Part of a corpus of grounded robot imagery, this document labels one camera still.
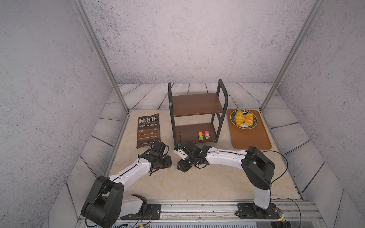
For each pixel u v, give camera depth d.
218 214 0.73
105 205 0.41
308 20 0.75
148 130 1.07
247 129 1.08
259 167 0.48
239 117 1.08
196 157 0.67
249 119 1.08
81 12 0.71
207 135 0.98
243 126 1.08
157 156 0.68
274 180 0.51
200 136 0.96
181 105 0.94
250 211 0.73
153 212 0.73
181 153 0.76
